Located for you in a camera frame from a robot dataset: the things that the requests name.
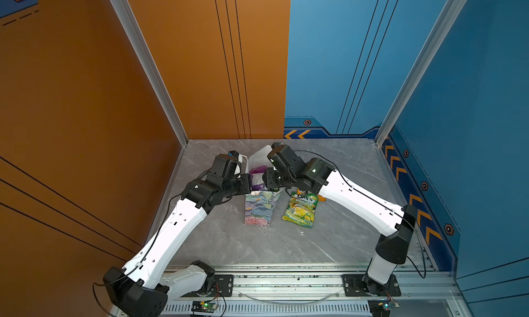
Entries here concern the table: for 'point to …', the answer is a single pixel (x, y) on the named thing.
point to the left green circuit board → (204, 306)
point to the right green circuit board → (386, 304)
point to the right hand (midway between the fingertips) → (263, 178)
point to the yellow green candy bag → (301, 209)
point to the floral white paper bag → (260, 207)
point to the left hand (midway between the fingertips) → (252, 179)
